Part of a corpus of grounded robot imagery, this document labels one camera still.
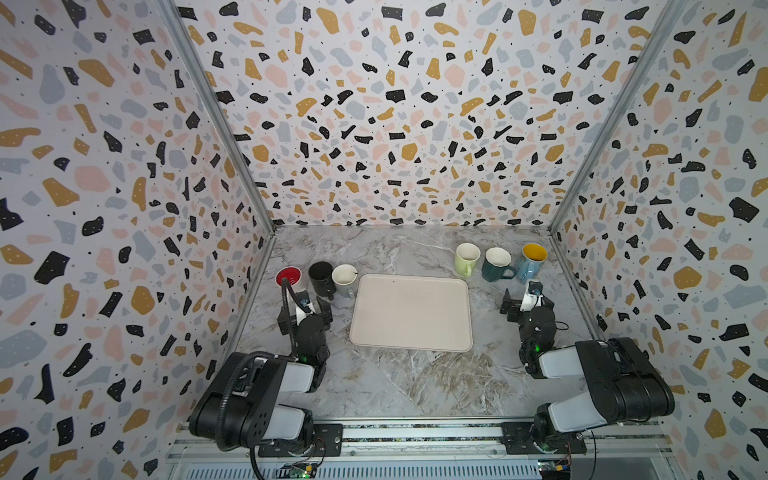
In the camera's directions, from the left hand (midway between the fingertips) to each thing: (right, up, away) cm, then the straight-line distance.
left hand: (304, 303), depth 87 cm
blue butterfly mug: (+72, +12, +13) cm, 74 cm away
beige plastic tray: (+32, -5, +10) cm, 34 cm away
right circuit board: (+65, -37, -15) cm, 77 cm away
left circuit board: (+4, -37, -17) cm, 41 cm away
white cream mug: (-7, +8, +11) cm, 15 cm away
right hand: (+67, +3, +3) cm, 67 cm away
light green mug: (+50, +13, +14) cm, 54 cm away
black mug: (+3, +5, +8) cm, 10 cm away
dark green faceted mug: (+61, +12, +15) cm, 64 cm away
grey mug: (+10, +6, +9) cm, 15 cm away
